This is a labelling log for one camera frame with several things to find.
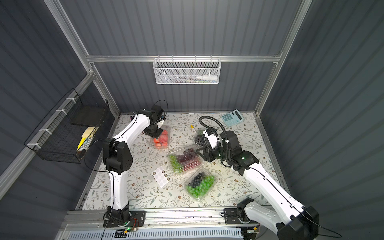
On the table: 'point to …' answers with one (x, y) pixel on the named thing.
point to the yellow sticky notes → (85, 135)
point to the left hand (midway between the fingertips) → (156, 135)
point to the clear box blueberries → (199, 137)
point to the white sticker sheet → (161, 177)
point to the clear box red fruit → (163, 142)
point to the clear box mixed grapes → (184, 159)
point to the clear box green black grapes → (200, 184)
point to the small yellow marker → (192, 127)
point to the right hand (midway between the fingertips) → (202, 149)
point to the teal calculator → (233, 117)
